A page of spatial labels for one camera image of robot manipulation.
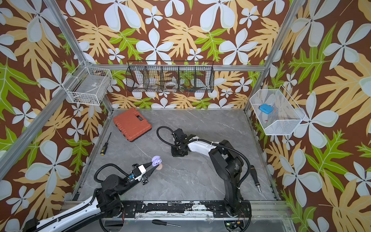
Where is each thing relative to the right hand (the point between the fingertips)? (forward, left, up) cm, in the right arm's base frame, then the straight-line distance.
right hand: (171, 153), depth 93 cm
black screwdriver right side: (-13, -49, 0) cm, 51 cm away
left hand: (-14, +5, +20) cm, 25 cm away
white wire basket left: (+29, +49, +33) cm, 66 cm away
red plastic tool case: (+23, +31, +2) cm, 39 cm away
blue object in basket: (+18, -58, +24) cm, 65 cm away
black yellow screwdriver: (+5, +46, 0) cm, 46 cm away
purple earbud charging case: (-15, +4, +23) cm, 28 cm away
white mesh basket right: (+13, -62, +25) cm, 68 cm away
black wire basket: (+43, +1, +29) cm, 52 cm away
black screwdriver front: (-37, +5, -1) cm, 37 cm away
